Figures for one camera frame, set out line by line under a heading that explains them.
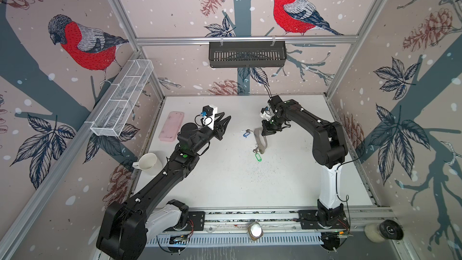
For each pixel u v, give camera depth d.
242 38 0.94
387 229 0.62
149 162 0.81
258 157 0.93
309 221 0.73
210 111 0.60
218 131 0.65
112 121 0.70
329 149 0.55
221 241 0.70
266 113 0.89
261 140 0.96
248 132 1.03
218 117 0.73
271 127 0.85
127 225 0.39
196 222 0.73
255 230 0.64
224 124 0.70
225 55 0.95
